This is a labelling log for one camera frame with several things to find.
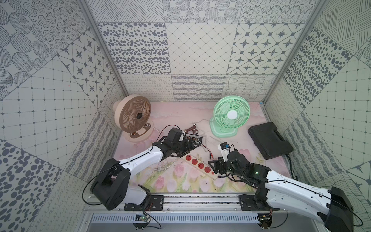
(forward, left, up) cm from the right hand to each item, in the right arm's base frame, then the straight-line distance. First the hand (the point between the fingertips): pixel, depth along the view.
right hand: (214, 161), depth 78 cm
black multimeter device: (+18, +10, -8) cm, 22 cm away
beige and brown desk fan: (+19, +46, +16) cm, 53 cm away
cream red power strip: (0, +9, -7) cm, 11 cm away
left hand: (+9, +11, +3) cm, 15 cm away
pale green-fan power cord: (+23, +1, -10) cm, 25 cm away
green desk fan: (+24, -10, +13) cm, 29 cm away
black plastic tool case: (+17, -38, -7) cm, 42 cm away
